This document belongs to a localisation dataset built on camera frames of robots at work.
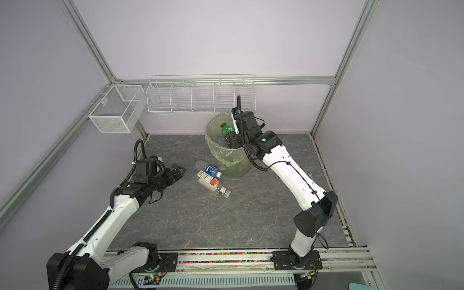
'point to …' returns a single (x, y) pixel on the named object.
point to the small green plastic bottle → (226, 128)
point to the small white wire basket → (118, 110)
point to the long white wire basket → (200, 93)
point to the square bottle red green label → (211, 183)
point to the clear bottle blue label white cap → (208, 168)
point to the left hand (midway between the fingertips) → (179, 174)
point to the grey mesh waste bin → (240, 170)
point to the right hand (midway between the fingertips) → (237, 132)
